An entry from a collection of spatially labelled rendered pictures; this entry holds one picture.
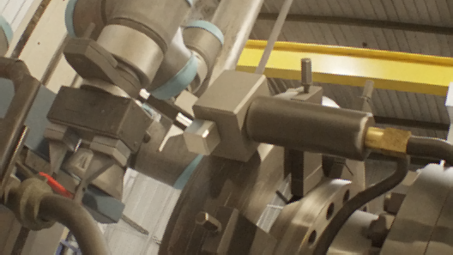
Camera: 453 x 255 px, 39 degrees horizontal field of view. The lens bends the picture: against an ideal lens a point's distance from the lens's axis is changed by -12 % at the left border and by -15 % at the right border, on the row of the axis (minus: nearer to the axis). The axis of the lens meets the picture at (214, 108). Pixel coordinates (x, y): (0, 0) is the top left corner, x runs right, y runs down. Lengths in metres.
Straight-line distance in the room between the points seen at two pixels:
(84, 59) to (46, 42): 1.27
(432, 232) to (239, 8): 1.06
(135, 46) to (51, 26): 1.26
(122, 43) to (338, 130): 0.36
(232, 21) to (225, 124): 0.85
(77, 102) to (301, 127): 0.36
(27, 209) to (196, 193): 0.49
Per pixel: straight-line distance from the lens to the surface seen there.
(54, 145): 0.90
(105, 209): 1.81
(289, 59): 11.40
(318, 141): 1.06
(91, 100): 0.87
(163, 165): 1.83
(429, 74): 10.24
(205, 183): 1.15
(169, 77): 1.08
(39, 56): 2.08
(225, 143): 1.14
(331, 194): 1.29
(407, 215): 1.13
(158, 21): 0.89
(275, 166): 1.22
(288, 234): 1.23
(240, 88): 1.13
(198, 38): 1.51
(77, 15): 1.02
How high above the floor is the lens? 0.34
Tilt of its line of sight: 21 degrees up
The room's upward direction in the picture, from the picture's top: 24 degrees clockwise
